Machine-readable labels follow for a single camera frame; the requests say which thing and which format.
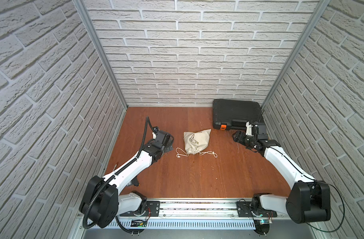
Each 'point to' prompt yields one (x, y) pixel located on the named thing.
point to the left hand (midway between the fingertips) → (164, 141)
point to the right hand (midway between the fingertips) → (239, 137)
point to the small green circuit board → (138, 223)
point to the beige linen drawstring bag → (195, 141)
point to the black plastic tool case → (230, 114)
